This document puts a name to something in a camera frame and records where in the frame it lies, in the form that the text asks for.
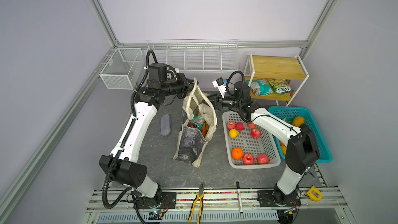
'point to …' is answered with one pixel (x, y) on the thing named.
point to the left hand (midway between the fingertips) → (200, 84)
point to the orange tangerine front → (237, 153)
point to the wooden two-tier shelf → (290, 67)
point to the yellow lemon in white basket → (233, 133)
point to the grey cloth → (165, 125)
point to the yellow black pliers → (200, 195)
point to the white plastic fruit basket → (249, 145)
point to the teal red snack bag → (198, 120)
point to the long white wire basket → (196, 54)
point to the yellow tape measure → (314, 194)
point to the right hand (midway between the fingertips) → (203, 101)
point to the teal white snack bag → (260, 87)
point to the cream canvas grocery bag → (192, 141)
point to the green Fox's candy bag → (281, 86)
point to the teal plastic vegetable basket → (291, 112)
